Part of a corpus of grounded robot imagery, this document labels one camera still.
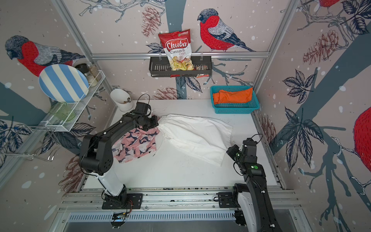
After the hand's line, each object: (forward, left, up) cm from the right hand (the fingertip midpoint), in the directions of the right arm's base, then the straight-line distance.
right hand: (228, 146), depth 82 cm
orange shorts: (+46, -19, -3) cm, 50 cm away
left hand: (+16, +42, +2) cm, 45 cm away
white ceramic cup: (+38, +77, 0) cm, 86 cm away
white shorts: (+7, +13, -4) cm, 15 cm away
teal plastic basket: (+39, -23, -9) cm, 47 cm away
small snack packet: (+42, +17, +26) cm, 52 cm away
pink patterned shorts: (+5, +61, -9) cm, 62 cm away
